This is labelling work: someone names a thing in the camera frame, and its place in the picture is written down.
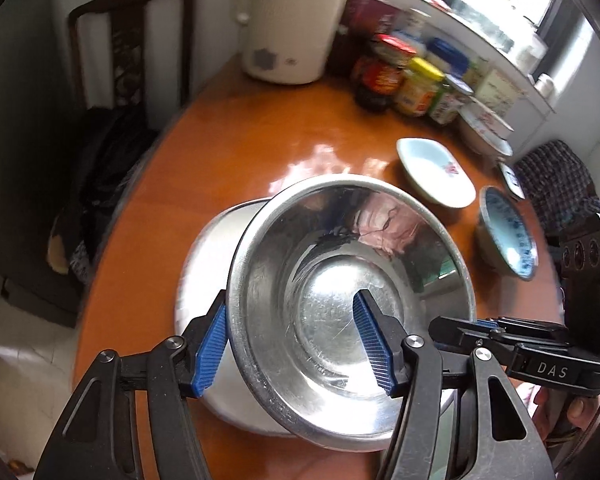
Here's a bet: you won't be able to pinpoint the blue and white porcelain bowl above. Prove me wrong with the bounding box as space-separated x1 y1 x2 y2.
476 186 539 282

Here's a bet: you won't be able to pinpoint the white dish with red logo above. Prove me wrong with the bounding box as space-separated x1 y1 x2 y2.
396 138 477 209

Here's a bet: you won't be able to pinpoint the stainless steel bowl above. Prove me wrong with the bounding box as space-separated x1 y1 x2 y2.
226 174 477 452

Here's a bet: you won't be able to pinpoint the person's right hand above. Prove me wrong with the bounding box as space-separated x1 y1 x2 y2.
526 386 600 443

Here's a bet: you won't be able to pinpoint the plaid shirt on chair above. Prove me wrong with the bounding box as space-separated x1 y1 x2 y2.
514 140 600 235

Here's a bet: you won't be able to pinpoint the white remote control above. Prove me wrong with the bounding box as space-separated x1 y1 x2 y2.
498 160 524 200

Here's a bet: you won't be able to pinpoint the white round plate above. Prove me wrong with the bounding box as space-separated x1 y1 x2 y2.
174 198 291 438

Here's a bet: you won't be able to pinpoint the large white bowl red pattern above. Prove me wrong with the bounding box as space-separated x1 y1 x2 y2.
457 105 514 159

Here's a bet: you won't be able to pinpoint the small white bowl red pattern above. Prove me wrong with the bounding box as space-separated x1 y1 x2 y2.
471 99 514 140

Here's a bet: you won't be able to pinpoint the white cup on sill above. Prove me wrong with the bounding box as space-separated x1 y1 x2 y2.
534 73 555 101

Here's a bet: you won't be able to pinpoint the beige paper box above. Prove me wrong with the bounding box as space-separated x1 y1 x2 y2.
475 68 522 117

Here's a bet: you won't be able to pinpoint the green-label pickle jar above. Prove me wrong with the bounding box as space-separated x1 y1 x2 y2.
427 74 474 126

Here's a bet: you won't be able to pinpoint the yellow-lid jar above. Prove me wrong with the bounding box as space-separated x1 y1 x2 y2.
393 56 444 117

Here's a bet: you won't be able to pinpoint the blue-lid white container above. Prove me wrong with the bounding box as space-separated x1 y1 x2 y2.
426 38 469 77

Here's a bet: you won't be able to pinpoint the red-lid chili sauce jar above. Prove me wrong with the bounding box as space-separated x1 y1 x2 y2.
352 34 417 113

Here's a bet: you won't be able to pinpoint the dark wooden chair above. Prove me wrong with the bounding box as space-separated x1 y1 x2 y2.
46 0 196 285

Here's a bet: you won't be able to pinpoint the red box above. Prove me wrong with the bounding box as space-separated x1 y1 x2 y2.
330 0 401 77

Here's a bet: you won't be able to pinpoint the cream electric kettle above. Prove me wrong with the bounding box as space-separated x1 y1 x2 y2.
234 0 346 84

